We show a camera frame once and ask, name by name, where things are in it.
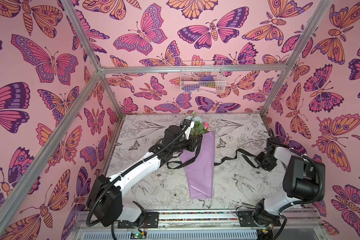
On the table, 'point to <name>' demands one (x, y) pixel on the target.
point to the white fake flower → (194, 118)
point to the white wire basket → (202, 77)
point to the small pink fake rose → (206, 125)
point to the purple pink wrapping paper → (200, 173)
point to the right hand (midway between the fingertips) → (260, 162)
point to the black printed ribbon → (175, 164)
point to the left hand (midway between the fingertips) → (203, 139)
